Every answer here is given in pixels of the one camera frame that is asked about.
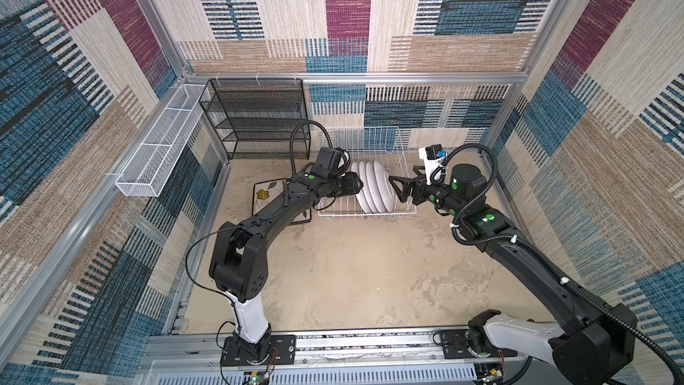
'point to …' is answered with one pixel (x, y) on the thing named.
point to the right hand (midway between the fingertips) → (402, 177)
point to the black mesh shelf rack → (256, 118)
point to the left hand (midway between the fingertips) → (360, 181)
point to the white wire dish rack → (362, 144)
